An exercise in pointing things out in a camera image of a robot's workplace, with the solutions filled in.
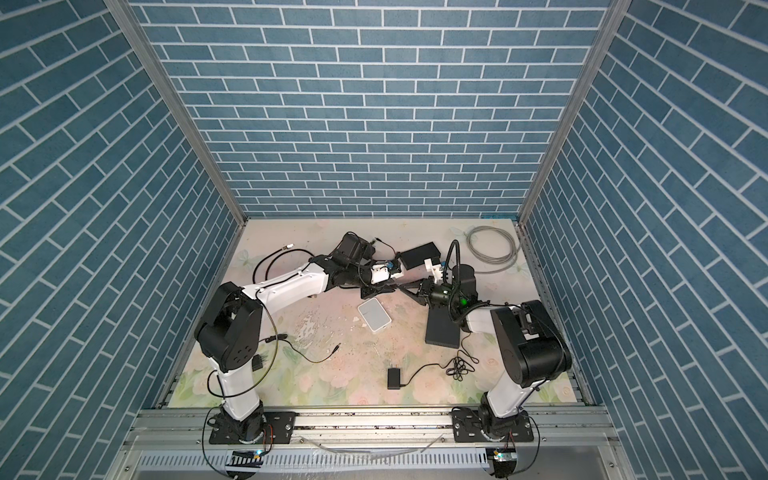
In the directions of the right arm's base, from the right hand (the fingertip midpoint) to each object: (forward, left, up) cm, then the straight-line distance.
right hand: (399, 287), depth 85 cm
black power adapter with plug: (-16, -18, -14) cm, 28 cm away
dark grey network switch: (-6, -13, -12) cm, 18 cm away
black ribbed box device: (+22, -4, -13) cm, 26 cm away
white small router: (-3, +8, -12) cm, 15 cm away
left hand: (+3, +3, -2) cm, 5 cm away
